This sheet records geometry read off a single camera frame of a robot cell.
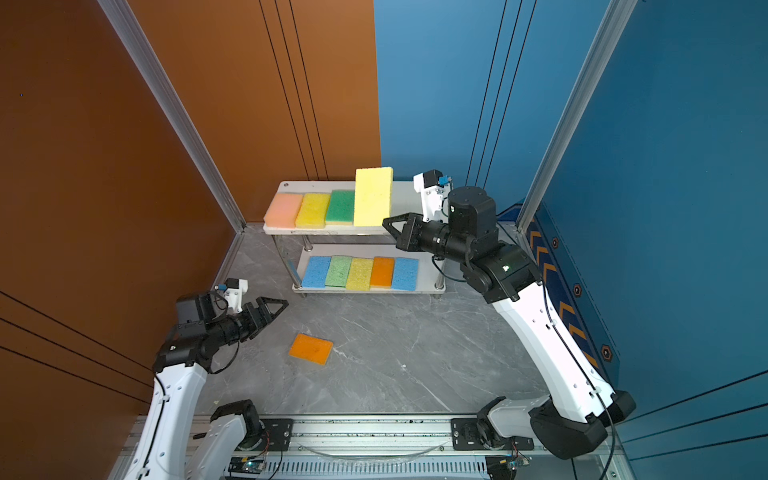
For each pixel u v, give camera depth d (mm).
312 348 871
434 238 489
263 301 669
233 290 692
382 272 967
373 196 587
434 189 507
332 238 1160
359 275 957
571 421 382
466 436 724
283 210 736
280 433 734
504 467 707
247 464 707
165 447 414
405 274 962
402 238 552
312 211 740
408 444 726
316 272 967
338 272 962
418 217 528
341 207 749
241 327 635
